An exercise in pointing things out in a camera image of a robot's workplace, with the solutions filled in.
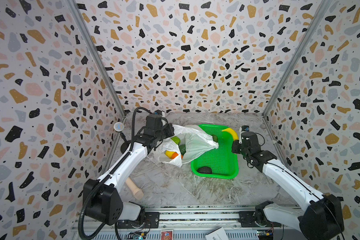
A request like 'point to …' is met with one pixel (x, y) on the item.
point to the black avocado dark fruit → (205, 169)
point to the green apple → (176, 139)
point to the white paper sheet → (219, 234)
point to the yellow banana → (234, 134)
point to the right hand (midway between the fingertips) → (232, 139)
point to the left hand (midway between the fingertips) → (175, 125)
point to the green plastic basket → (223, 163)
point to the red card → (166, 234)
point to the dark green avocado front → (182, 149)
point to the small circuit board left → (136, 235)
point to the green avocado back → (215, 138)
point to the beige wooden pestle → (137, 192)
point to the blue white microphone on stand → (119, 126)
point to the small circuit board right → (265, 234)
